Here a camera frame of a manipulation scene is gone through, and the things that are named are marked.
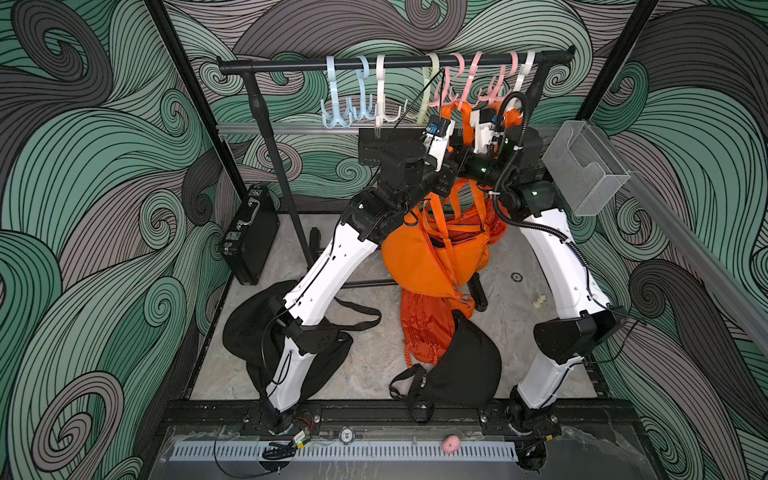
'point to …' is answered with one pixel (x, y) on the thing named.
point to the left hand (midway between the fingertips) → (454, 148)
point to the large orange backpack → (438, 252)
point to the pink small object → (451, 444)
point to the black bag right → (466, 374)
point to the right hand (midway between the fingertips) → (431, 150)
